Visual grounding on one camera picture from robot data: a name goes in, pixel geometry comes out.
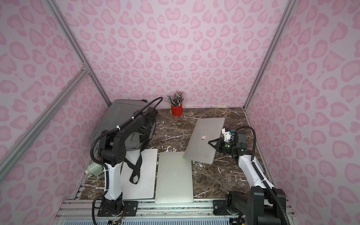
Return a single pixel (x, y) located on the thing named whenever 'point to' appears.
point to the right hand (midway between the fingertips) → (210, 142)
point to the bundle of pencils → (177, 99)
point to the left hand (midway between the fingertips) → (141, 129)
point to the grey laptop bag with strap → (117, 109)
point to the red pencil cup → (177, 111)
